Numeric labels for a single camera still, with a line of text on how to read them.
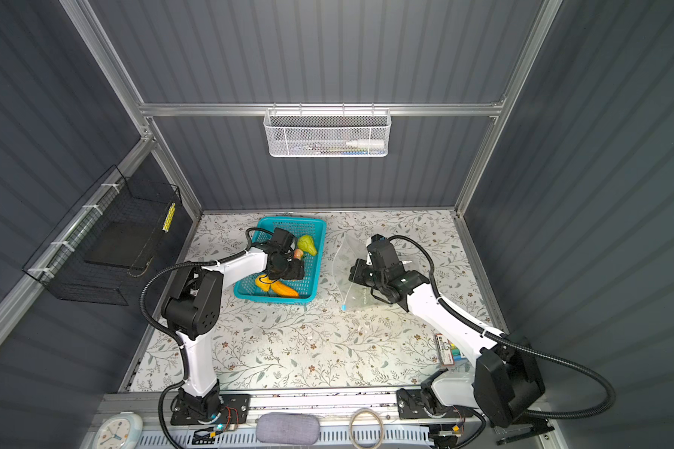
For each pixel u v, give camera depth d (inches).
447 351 32.0
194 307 20.7
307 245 40.3
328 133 48.8
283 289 36.8
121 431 27.1
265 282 37.5
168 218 32.7
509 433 27.3
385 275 24.4
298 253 37.9
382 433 27.6
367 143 34.1
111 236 29.0
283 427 26.9
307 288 37.9
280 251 30.5
